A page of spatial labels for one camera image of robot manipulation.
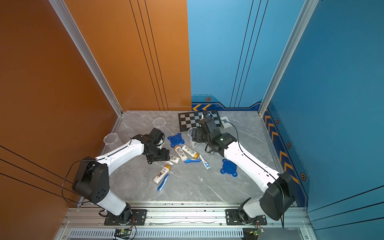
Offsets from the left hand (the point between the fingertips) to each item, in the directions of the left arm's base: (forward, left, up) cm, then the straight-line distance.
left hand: (165, 156), depth 88 cm
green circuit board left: (-37, +16, -9) cm, 41 cm away
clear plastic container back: (+21, +6, +7) cm, 23 cm away
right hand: (+7, -20, +16) cm, 27 cm away
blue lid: (+17, -4, -7) cm, 19 cm away
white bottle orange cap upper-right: (+6, -14, -4) cm, 16 cm away
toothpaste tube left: (-1, -1, -5) cm, 5 cm away
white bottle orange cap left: (0, -5, -4) cm, 6 cm away
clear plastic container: (+10, -17, -1) cm, 20 cm away
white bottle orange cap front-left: (-9, +1, -4) cm, 10 cm away
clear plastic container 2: (+9, +35, +4) cm, 36 cm away
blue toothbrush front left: (-13, +1, -6) cm, 15 cm away
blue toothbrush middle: (0, -15, -5) cm, 16 cm away
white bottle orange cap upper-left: (+5, -8, -4) cm, 10 cm away
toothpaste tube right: (-2, -25, -6) cm, 25 cm away
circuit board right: (-36, -45, -7) cm, 58 cm away
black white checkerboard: (+33, -13, -3) cm, 36 cm away
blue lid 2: (-3, -39, -7) cm, 39 cm away
